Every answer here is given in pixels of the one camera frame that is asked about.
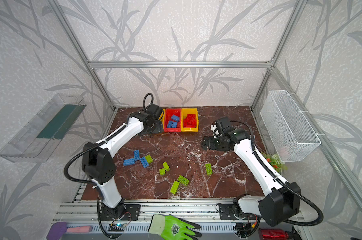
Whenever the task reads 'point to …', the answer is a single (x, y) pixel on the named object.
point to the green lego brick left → (149, 158)
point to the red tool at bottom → (273, 234)
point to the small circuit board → (116, 227)
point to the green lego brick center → (166, 166)
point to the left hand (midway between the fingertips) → (156, 125)
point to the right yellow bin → (189, 120)
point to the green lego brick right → (208, 168)
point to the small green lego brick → (162, 171)
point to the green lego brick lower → (183, 179)
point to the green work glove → (171, 227)
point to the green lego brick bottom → (174, 187)
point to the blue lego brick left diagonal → (144, 162)
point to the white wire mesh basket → (293, 137)
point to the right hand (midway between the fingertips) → (209, 140)
